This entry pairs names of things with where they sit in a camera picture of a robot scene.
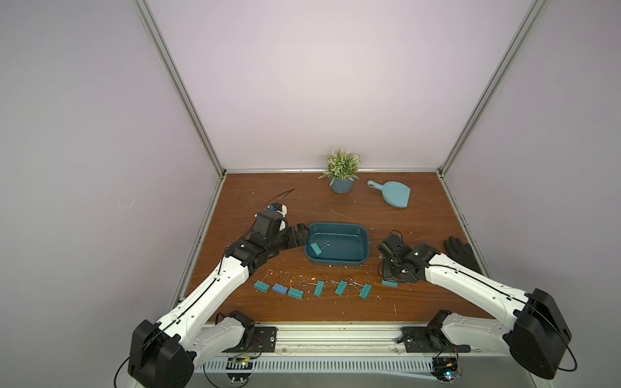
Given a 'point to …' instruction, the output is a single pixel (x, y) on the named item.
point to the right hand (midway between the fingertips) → (389, 269)
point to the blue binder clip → (280, 288)
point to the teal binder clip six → (394, 284)
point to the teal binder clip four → (365, 289)
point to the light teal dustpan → (394, 193)
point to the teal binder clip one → (296, 293)
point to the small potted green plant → (342, 170)
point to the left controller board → (239, 363)
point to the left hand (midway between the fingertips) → (304, 232)
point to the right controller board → (445, 369)
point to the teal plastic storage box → (349, 244)
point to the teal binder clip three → (341, 288)
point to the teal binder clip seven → (317, 249)
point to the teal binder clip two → (319, 288)
